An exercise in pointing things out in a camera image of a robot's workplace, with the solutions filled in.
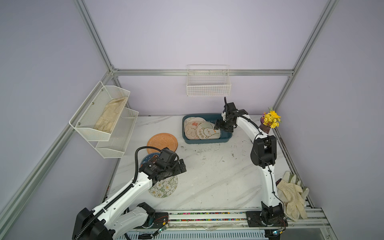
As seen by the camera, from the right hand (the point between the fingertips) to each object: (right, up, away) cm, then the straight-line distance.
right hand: (215, 129), depth 101 cm
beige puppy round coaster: (-6, -1, +7) cm, 9 cm away
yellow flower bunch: (+31, +6, -16) cm, 35 cm away
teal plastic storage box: (+9, -5, +5) cm, 11 cm away
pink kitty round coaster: (-12, +7, +13) cm, 19 cm away
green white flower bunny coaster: (-31, -34, -17) cm, 49 cm away
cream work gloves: (+39, -35, -21) cm, 56 cm away
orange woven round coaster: (-38, -8, +4) cm, 39 cm away
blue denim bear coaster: (-44, -18, -10) cm, 48 cm away
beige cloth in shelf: (-60, +8, -21) cm, 64 cm away
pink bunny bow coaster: (-18, -1, +8) cm, 19 cm away
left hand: (-23, -23, -21) cm, 38 cm away
